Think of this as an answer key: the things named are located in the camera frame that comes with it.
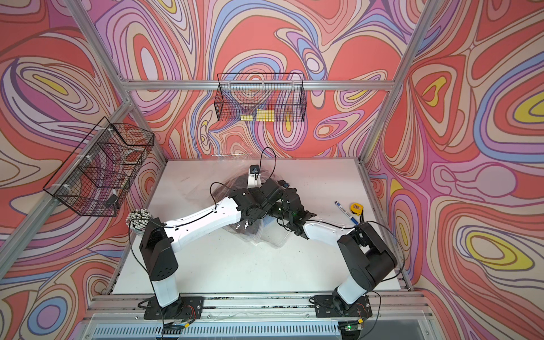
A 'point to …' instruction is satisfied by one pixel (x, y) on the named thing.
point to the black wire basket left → (95, 178)
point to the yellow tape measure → (356, 208)
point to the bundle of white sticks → (138, 218)
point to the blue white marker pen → (352, 219)
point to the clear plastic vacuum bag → (265, 230)
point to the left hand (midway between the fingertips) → (257, 190)
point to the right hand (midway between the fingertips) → (257, 208)
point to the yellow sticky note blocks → (262, 115)
